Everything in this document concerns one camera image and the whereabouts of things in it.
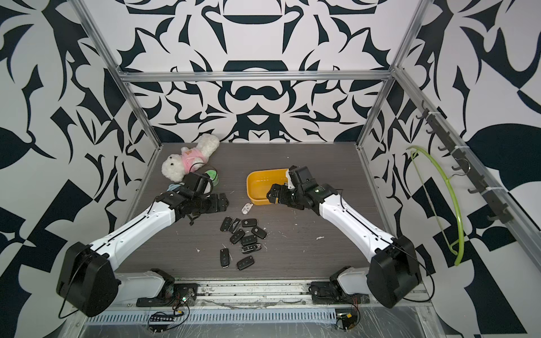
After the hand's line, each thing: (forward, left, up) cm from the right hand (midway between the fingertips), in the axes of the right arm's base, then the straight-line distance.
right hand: (276, 194), depth 81 cm
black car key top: (-4, +11, -16) cm, 20 cm away
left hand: (0, +23, -4) cm, 23 cm away
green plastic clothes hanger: (-1, -53, +17) cm, 55 cm away
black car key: (-5, +21, -14) cm, 26 cm away
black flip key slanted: (-6, +18, -15) cm, 24 cm away
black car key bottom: (-20, +12, -15) cm, 28 cm away
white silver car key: (+2, +13, -15) cm, 20 cm away
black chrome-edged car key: (-15, +10, -14) cm, 23 cm away
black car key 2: (-9, +7, -15) cm, 19 cm away
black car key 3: (-10, +15, -15) cm, 24 cm away
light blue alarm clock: (+11, +46, -10) cm, 48 cm away
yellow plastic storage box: (+16, +8, -15) cm, 24 cm away
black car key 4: (-12, +11, -15) cm, 22 cm away
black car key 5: (-19, +20, -15) cm, 31 cm away
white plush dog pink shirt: (+20, +47, -6) cm, 51 cm away
